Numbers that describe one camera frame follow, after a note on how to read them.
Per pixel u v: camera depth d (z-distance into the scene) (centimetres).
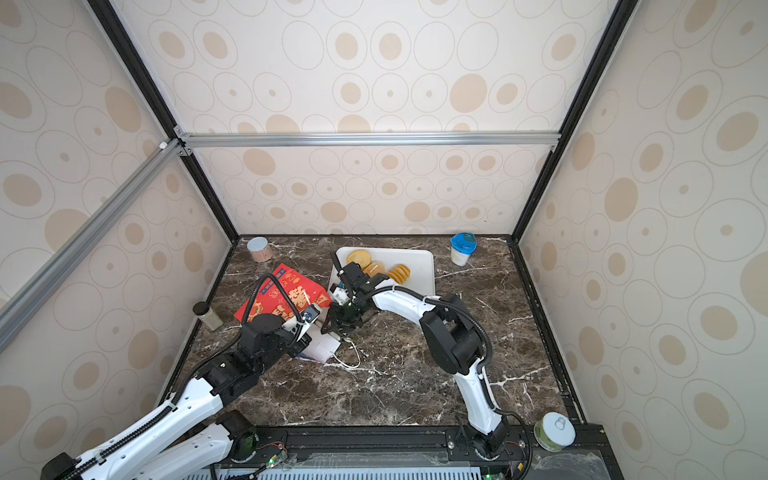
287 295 62
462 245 105
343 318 79
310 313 65
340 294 85
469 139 168
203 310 88
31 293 53
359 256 106
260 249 110
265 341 56
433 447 75
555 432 72
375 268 103
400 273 105
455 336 54
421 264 111
